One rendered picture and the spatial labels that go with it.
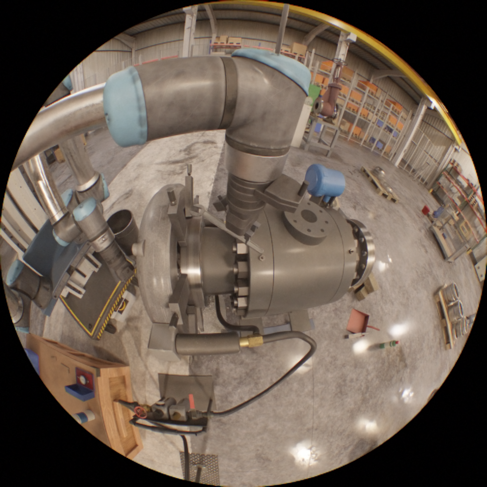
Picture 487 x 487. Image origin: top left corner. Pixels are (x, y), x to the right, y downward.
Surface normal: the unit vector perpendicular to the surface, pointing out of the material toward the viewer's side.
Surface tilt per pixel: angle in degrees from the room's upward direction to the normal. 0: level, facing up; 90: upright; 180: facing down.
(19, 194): 90
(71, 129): 122
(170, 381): 0
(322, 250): 25
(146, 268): 31
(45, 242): 90
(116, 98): 73
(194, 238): 6
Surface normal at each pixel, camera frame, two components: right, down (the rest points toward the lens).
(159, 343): 0.06, -0.84
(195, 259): 0.15, -0.15
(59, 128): 0.29, 0.91
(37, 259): 0.93, 0.34
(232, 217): -0.48, 0.47
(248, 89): 0.37, 0.67
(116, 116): 0.31, 0.82
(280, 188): 0.12, -0.51
